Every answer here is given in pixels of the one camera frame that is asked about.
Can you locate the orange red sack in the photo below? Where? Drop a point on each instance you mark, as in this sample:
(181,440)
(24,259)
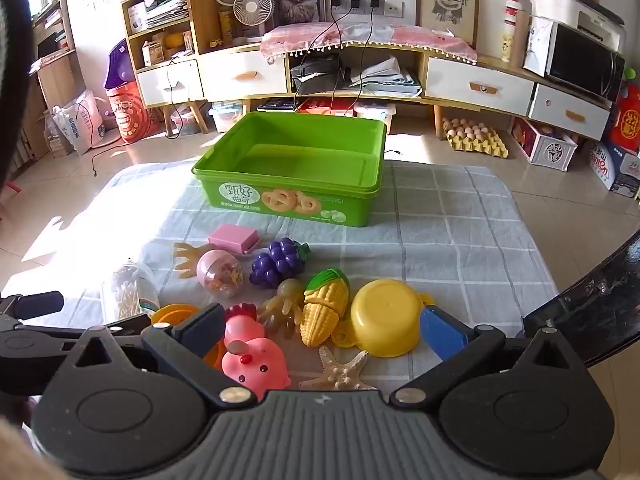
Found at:
(130,115)

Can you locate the green plastic storage box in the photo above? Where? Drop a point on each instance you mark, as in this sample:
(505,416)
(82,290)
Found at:
(300,200)

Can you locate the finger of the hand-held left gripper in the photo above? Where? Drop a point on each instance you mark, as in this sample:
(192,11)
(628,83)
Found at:
(30,306)
(45,342)

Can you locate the white plastic bag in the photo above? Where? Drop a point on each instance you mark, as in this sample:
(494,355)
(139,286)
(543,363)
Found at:
(80,122)

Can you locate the white wall outlet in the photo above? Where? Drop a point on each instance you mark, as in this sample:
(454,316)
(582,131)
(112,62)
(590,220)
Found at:
(394,7)
(352,12)
(333,10)
(370,13)

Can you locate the white printed cup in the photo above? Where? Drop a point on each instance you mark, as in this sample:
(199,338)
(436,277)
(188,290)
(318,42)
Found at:
(508,42)

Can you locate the yellow green toy corn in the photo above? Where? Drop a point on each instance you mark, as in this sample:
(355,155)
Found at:
(320,315)

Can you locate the black bag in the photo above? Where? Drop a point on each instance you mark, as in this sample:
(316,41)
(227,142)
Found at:
(312,75)

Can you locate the small yellow toy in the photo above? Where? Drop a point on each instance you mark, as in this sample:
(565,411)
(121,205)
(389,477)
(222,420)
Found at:
(173,41)

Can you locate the purple toy grapes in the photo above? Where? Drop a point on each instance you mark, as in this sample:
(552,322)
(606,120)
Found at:
(272,267)

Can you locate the orange toy plate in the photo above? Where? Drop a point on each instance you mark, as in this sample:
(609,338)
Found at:
(170,314)

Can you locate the small pink box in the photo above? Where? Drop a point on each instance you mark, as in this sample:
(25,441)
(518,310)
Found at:
(230,237)

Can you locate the wooden desk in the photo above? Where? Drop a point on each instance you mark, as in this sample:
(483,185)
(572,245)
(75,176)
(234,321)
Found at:
(55,75)

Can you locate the small white desk fan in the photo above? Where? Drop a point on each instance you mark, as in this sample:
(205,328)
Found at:
(254,6)

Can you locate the yellow egg tray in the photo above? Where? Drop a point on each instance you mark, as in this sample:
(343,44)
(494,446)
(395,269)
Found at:
(475,137)

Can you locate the wooden shelf unit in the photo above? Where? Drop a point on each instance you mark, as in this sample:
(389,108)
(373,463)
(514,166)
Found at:
(205,10)

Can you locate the clear plastic storage box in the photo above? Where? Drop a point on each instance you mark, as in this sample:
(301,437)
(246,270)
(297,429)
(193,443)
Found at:
(375,117)
(225,117)

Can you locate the flat red box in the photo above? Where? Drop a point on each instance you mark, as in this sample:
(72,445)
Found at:
(325,106)

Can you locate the folded pale cloth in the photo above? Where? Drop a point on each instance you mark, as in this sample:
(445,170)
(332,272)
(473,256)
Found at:
(385,77)

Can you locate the wooden TV cabinet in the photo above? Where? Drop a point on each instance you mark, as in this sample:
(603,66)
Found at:
(410,67)

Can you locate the white red bottle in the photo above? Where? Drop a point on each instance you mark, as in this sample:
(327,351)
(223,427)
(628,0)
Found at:
(512,12)

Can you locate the white plastic crate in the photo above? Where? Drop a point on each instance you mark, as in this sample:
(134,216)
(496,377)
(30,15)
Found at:
(550,150)

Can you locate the purple plastic stool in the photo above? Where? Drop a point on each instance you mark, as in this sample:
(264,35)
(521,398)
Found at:
(120,62)

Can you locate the pink rubber animal toy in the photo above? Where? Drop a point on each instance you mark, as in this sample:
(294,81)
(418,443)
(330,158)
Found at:
(255,365)

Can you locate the black white microwave oven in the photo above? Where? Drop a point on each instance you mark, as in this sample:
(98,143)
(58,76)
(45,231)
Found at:
(580,62)

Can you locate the black keyboard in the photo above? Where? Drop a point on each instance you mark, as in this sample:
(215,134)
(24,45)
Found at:
(275,105)

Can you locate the yellow toy pot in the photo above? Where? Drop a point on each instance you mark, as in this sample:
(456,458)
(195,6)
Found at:
(385,315)

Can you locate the stack of documents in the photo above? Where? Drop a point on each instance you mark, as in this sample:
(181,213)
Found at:
(162,12)

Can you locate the small cardboard box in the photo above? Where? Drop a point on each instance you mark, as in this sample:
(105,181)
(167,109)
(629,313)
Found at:
(152,52)

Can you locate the red gift box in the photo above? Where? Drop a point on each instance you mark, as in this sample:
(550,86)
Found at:
(627,125)

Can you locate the white paper bag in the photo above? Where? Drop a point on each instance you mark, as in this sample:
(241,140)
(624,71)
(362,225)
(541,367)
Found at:
(537,45)

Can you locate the pink translucent capsule ball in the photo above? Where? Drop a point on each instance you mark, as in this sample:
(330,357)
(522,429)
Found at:
(217,272)

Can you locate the white blue carton box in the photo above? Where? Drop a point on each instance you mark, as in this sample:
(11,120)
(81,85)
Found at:
(607,167)

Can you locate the white kitchen appliance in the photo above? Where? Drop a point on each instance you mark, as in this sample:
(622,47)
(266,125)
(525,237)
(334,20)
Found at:
(565,7)

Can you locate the clear cotton swab jar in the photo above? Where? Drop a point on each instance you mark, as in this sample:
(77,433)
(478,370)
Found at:
(130,290)

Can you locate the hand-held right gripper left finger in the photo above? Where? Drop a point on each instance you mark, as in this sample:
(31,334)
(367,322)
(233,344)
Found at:
(200,327)

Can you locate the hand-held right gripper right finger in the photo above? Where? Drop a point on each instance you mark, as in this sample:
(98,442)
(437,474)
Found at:
(442,332)

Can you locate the framed cartoon portrait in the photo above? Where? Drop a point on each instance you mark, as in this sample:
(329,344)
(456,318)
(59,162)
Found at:
(447,0)

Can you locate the grey checked blanket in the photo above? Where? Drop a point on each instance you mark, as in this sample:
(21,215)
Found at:
(450,240)

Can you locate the beige fuzzy cloth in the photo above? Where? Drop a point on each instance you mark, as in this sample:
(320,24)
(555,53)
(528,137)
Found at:
(20,455)

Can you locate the beige starfish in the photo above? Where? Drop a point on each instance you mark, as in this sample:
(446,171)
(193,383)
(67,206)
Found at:
(340,375)

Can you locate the yellow carton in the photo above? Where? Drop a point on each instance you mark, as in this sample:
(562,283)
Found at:
(226,27)

